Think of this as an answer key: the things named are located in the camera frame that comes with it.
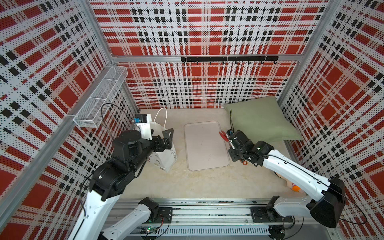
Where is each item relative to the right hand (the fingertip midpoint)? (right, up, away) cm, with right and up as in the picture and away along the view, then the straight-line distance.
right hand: (236, 150), depth 79 cm
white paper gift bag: (-38, -5, 0) cm, 38 cm away
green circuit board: (-44, -36, -10) cm, 58 cm away
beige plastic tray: (-16, -2, +21) cm, 27 cm away
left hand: (-34, +11, -19) cm, 40 cm away
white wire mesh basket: (-87, +22, +12) cm, 90 cm away
